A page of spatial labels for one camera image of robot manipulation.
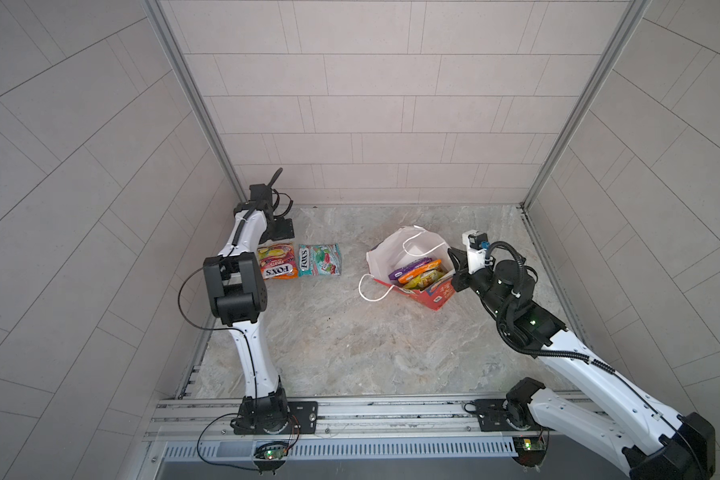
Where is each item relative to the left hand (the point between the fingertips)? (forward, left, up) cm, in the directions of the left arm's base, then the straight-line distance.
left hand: (280, 227), depth 98 cm
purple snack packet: (-19, -37, +1) cm, 41 cm away
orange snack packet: (-19, -45, +5) cm, 49 cm away
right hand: (-21, -49, +17) cm, 56 cm away
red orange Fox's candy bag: (-10, 0, -6) cm, 12 cm away
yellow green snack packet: (-22, -46, +5) cm, 51 cm away
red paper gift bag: (-7, -41, -1) cm, 42 cm away
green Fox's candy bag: (-9, -13, -5) cm, 17 cm away
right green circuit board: (-58, -69, -9) cm, 90 cm away
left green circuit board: (-60, -10, -5) cm, 61 cm away
